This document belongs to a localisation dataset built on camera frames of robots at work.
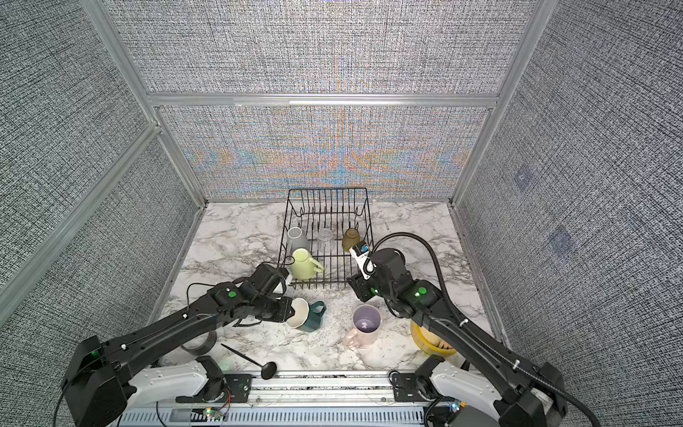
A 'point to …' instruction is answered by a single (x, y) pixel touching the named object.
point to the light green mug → (304, 266)
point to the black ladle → (269, 369)
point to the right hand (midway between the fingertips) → (354, 269)
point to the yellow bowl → (429, 342)
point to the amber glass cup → (351, 237)
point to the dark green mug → (315, 318)
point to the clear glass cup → (325, 240)
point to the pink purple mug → (366, 321)
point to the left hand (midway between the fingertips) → (299, 312)
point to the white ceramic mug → (296, 238)
